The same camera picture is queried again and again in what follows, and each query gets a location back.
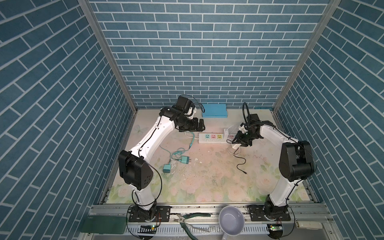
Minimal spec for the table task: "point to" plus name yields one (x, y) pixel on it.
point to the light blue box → (214, 111)
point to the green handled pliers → (181, 219)
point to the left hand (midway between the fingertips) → (201, 128)
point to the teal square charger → (166, 168)
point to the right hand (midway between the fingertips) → (235, 143)
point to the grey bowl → (231, 221)
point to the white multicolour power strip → (215, 138)
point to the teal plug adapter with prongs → (185, 160)
